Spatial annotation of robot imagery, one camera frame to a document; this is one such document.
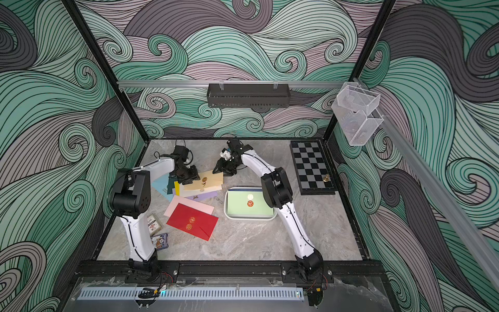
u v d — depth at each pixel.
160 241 0.80
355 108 0.74
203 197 0.96
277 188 0.68
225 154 0.98
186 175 0.87
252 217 0.89
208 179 1.00
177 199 0.93
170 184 0.98
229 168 0.92
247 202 0.89
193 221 0.87
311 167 1.01
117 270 0.74
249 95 0.95
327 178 0.95
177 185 0.97
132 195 0.54
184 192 0.96
